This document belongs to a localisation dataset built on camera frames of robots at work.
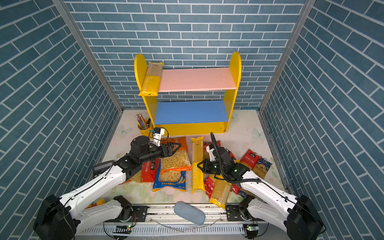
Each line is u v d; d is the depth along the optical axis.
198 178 0.75
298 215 0.40
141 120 0.94
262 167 0.87
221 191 0.78
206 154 0.76
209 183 0.80
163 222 0.72
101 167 0.87
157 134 0.69
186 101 1.17
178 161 0.85
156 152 0.66
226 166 0.60
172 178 0.83
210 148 0.75
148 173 0.82
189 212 0.72
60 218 0.38
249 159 0.91
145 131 0.96
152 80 0.77
